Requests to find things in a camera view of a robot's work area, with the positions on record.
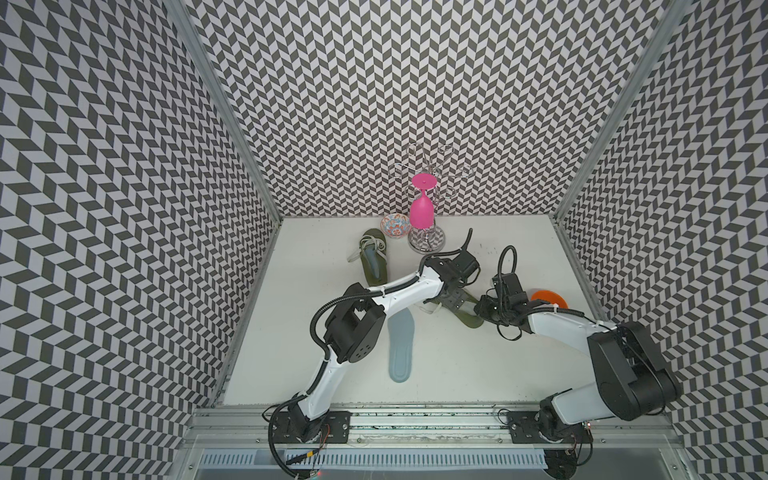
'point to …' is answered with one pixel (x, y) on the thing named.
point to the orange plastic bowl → (550, 296)
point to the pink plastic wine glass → (422, 210)
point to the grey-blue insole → (401, 328)
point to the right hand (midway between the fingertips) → (477, 313)
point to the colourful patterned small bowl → (395, 225)
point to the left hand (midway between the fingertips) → (441, 292)
